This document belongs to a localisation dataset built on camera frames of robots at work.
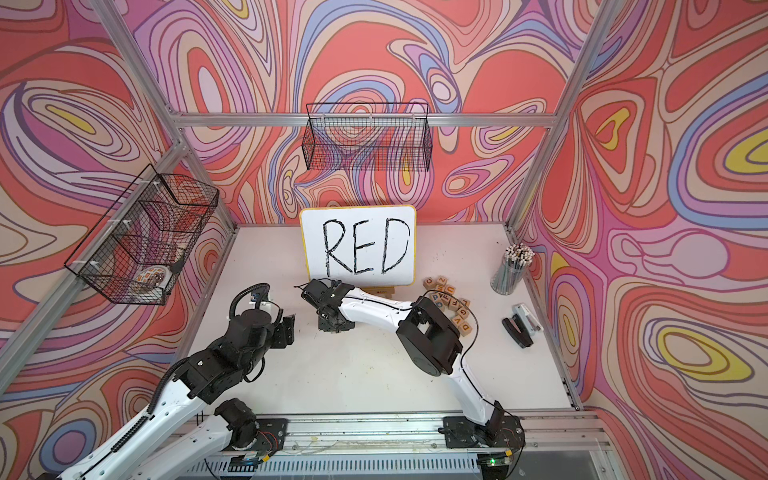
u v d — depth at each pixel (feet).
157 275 2.36
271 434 2.38
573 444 2.48
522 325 2.97
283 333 2.20
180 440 1.84
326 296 2.31
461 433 2.41
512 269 2.95
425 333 1.78
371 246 2.97
